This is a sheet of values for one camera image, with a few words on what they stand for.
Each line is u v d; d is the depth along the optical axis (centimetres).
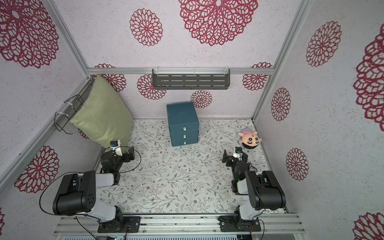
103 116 52
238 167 70
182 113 95
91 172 50
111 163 72
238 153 76
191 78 93
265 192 45
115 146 78
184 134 97
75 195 45
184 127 90
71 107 79
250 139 97
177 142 100
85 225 74
